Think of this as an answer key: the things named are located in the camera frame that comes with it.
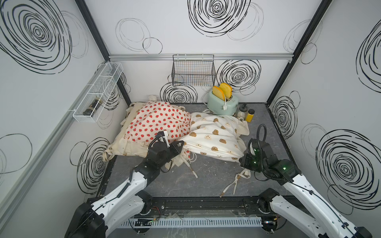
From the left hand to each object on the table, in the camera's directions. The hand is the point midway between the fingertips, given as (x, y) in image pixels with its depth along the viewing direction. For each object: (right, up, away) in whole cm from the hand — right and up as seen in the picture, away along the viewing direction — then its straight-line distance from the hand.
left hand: (183, 141), depth 77 cm
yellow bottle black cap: (+45, +14, +25) cm, 54 cm away
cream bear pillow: (-36, -3, +7) cm, 37 cm away
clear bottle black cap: (+40, +17, +28) cm, 52 cm away
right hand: (+29, -9, -2) cm, 30 cm away
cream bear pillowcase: (+18, +2, +7) cm, 19 cm away
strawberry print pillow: (-23, +12, +9) cm, 28 cm away
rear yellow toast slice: (+28, +32, +22) cm, 48 cm away
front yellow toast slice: (+22, +30, +23) cm, 44 cm away
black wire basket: (+6, +59, +66) cm, 89 cm away
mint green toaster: (+23, +20, +27) cm, 41 cm away
